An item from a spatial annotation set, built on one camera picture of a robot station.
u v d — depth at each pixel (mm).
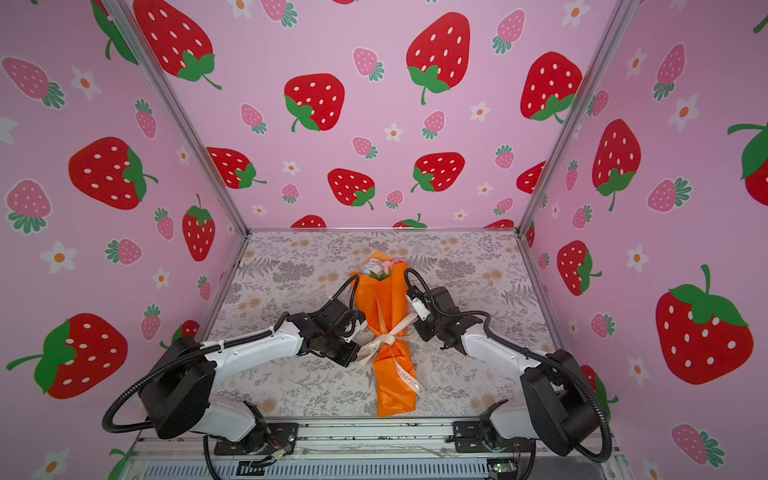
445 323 671
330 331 674
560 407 418
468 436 733
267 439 719
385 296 973
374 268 1009
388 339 837
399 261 1049
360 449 731
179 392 424
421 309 784
